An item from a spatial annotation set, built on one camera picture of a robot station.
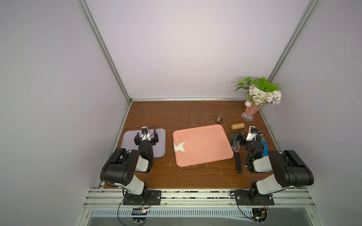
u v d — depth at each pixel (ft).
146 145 2.30
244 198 2.38
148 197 2.38
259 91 2.77
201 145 3.03
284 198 2.42
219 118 3.50
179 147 3.02
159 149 2.97
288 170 1.45
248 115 3.42
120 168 1.49
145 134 2.49
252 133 2.49
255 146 2.27
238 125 3.29
